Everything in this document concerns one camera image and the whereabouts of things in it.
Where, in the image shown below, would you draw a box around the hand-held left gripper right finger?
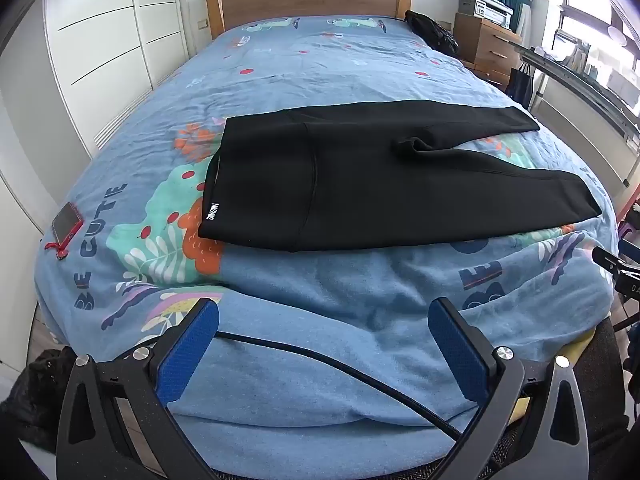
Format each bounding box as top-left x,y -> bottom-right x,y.
427,296 -> 596,480

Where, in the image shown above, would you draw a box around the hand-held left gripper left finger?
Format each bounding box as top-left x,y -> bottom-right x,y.
56,297 -> 221,480

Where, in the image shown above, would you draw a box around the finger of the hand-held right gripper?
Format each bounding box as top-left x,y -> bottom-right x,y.
592,246 -> 640,281

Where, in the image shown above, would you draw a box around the black pants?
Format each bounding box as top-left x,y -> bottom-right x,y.
197,101 -> 603,253

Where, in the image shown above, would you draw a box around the blue printed blanket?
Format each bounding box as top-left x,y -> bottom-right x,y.
34,15 -> 621,441

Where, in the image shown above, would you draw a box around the dark cloth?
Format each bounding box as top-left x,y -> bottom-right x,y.
0,347 -> 76,453

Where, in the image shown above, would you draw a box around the phone in red case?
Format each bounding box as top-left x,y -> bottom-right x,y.
44,201 -> 85,261

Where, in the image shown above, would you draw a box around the dark shopping bag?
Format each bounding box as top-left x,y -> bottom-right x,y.
505,62 -> 536,108

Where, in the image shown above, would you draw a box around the wooden dresser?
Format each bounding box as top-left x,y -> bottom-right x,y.
452,12 -> 523,93

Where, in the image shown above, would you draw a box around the white printer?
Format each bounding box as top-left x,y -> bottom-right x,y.
457,0 -> 515,28

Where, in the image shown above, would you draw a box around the black bag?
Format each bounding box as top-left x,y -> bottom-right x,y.
404,10 -> 460,57

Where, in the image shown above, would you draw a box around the white wardrobe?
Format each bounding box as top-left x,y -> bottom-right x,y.
42,0 -> 193,151

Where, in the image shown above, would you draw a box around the black cable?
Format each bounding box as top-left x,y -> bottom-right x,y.
215,331 -> 463,441

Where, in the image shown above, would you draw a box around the grey metal rail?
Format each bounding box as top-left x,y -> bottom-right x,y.
515,42 -> 640,151

